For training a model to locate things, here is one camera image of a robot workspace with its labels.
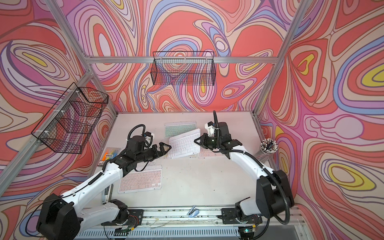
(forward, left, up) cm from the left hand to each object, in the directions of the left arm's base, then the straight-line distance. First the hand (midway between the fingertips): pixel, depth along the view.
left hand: (168, 151), depth 79 cm
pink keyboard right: (-2, -20, +2) cm, 20 cm away
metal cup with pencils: (+3, -55, -1) cm, 55 cm away
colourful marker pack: (+8, +42, -16) cm, 46 cm away
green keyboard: (+29, 0, -15) cm, 33 cm away
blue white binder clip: (-26, -13, -15) cm, 33 cm away
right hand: (+3, -14, +1) cm, 15 cm away
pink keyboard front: (-9, +12, -16) cm, 22 cm away
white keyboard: (+6, -8, -3) cm, 10 cm away
